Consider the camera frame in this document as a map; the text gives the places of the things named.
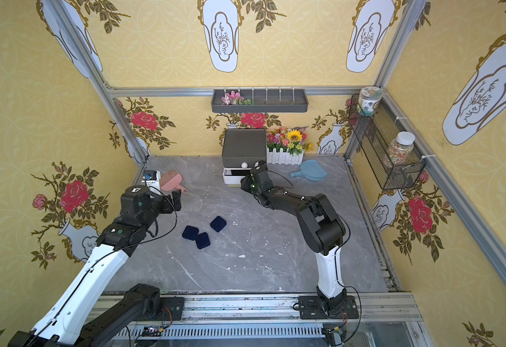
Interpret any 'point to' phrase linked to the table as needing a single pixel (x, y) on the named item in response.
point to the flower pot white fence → (286, 147)
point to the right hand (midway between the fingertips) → (249, 176)
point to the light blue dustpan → (311, 170)
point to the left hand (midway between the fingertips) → (157, 190)
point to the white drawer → (233, 176)
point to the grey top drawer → (241, 161)
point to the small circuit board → (154, 330)
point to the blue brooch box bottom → (202, 240)
